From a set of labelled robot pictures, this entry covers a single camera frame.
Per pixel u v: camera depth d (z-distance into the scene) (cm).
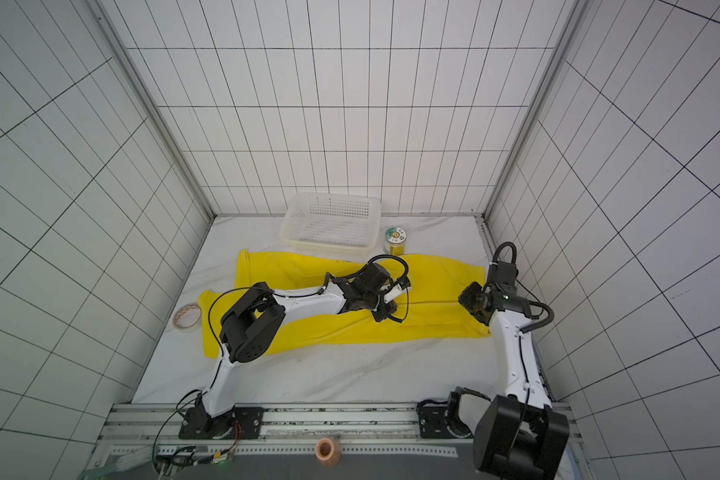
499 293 61
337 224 117
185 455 70
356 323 87
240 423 72
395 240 101
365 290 74
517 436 39
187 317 92
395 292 81
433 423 75
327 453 60
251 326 52
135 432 73
